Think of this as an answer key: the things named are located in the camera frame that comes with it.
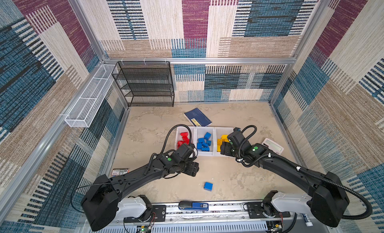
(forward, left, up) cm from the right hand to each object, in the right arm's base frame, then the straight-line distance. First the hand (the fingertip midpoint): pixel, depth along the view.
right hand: (227, 150), depth 83 cm
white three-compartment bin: (+14, +17, -3) cm, 22 cm away
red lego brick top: (+17, +25, -8) cm, 31 cm away
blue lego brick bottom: (-16, +11, -11) cm, 22 cm away
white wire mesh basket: (+24, +84, +8) cm, 88 cm away
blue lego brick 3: (+5, +11, -8) cm, 15 cm away
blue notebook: (+31, +15, -9) cm, 35 cm away
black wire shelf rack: (+51, +48, +8) cm, 71 cm away
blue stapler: (-25, +21, -5) cm, 33 cm away
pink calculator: (+6, -31, -9) cm, 33 cm away
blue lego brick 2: (+10, +9, -8) cm, 16 cm away
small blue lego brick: (+13, +14, -10) cm, 22 cm away
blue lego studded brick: (+8, +15, -10) cm, 19 cm away
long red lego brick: (+11, +24, -7) cm, 27 cm away
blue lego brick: (+15, +10, -8) cm, 19 cm away
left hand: (-7, +18, -2) cm, 20 cm away
